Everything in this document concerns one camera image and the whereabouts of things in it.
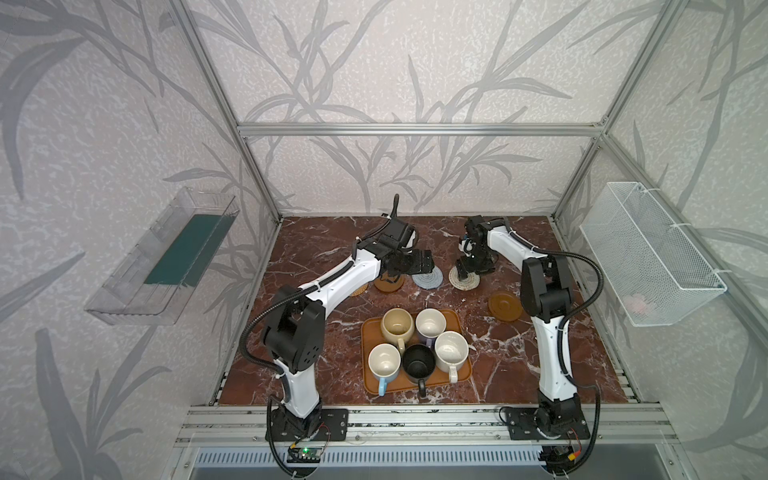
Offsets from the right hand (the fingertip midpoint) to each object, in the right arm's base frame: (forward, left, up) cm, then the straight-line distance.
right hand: (469, 267), depth 104 cm
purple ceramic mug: (-22, +15, +2) cm, 27 cm away
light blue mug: (-32, +29, +1) cm, 43 cm away
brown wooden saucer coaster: (-8, +28, 0) cm, 29 cm away
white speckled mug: (-30, +9, +1) cm, 31 cm away
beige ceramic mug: (-22, +25, +1) cm, 33 cm away
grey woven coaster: (-5, +15, -1) cm, 16 cm away
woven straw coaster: (-9, +38, -1) cm, 39 cm away
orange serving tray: (-24, +33, -1) cm, 41 cm away
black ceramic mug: (-33, +19, +1) cm, 38 cm away
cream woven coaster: (-6, +1, -1) cm, 6 cm away
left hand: (-7, +16, +15) cm, 23 cm away
